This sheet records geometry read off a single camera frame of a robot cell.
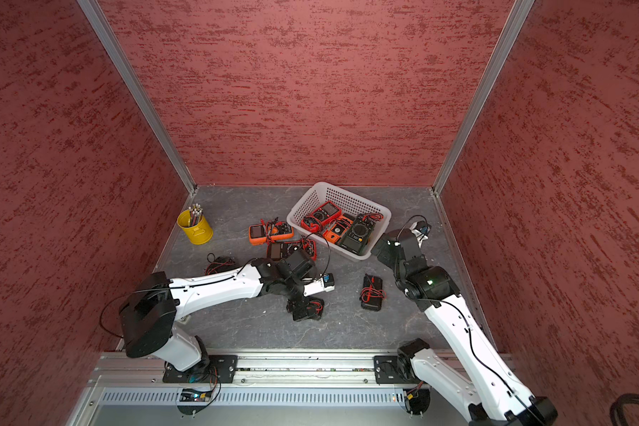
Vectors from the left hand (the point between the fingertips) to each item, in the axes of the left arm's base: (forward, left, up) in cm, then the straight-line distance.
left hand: (308, 303), depth 81 cm
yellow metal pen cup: (+25, +42, +2) cm, 49 cm away
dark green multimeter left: (+15, +33, -3) cm, 37 cm away
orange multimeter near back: (+28, +17, -1) cm, 33 cm away
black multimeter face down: (+4, -21, -2) cm, 21 cm away
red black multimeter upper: (+21, +13, -4) cm, 25 cm away
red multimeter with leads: (+39, -6, -1) cm, 39 cm away
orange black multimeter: (+30, -10, -1) cm, 31 cm away
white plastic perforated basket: (+42, -15, +1) cm, 44 cm away
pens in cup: (+27, +40, +11) cm, 50 cm away
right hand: (+10, -24, +16) cm, 30 cm away
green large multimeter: (+24, -17, +2) cm, 30 cm away
